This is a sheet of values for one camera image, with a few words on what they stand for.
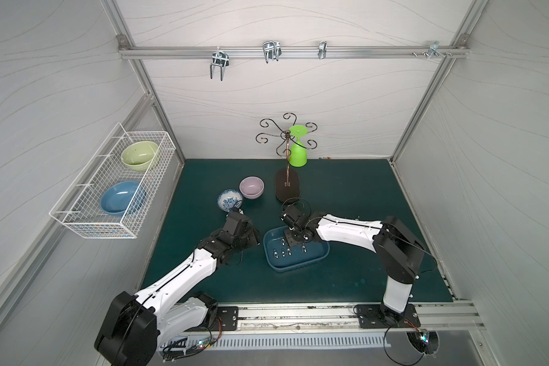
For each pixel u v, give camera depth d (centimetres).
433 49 77
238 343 67
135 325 39
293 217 70
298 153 93
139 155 75
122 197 66
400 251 48
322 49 79
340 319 75
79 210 58
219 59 78
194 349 67
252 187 106
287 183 108
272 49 77
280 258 86
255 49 77
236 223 63
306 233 65
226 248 60
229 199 104
